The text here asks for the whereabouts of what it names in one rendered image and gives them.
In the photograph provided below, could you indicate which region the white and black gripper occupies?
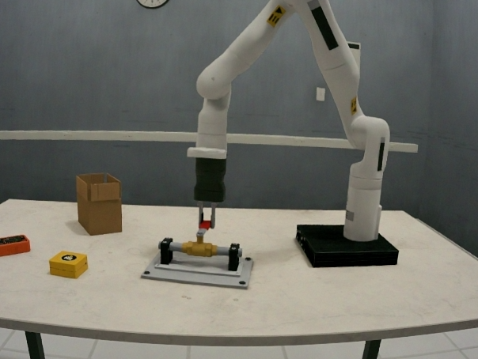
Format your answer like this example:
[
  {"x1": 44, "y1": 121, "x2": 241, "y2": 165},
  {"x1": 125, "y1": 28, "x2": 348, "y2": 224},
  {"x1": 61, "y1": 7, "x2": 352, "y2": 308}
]
[{"x1": 187, "y1": 133, "x2": 228, "y2": 229}]

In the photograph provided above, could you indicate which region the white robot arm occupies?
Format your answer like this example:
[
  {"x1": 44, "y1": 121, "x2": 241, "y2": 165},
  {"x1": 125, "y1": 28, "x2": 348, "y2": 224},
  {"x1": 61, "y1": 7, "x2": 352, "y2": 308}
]
[{"x1": 196, "y1": 0, "x2": 389, "y2": 241}]

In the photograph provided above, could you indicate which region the brown cardboard box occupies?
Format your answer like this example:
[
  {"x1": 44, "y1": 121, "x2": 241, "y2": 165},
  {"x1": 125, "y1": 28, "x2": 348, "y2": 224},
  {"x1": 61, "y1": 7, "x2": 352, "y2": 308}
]
[{"x1": 76, "y1": 173, "x2": 123, "y2": 236}]

